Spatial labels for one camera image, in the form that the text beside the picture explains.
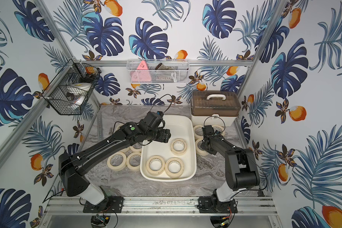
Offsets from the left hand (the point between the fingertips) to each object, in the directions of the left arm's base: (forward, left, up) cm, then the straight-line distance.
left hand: (166, 131), depth 75 cm
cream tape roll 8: (-10, -6, -24) cm, 26 cm away
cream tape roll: (-2, +19, -20) cm, 28 cm away
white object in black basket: (+17, +51, +10) cm, 55 cm away
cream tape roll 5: (+21, -36, -20) cm, 46 cm away
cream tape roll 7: (-15, +6, -21) cm, 27 cm away
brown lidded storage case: (+24, -30, -4) cm, 38 cm away
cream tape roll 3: (-7, +21, -24) cm, 33 cm away
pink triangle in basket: (+35, +18, +11) cm, 41 cm away
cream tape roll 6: (+5, -8, -23) cm, 25 cm away
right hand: (+4, -28, -22) cm, 36 cm away
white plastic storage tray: (+20, -9, -22) cm, 31 cm away
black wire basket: (+11, +60, +12) cm, 62 cm away
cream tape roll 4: (+11, -20, -20) cm, 30 cm away
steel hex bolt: (+13, +42, -24) cm, 50 cm away
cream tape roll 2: (0, -21, -20) cm, 29 cm away
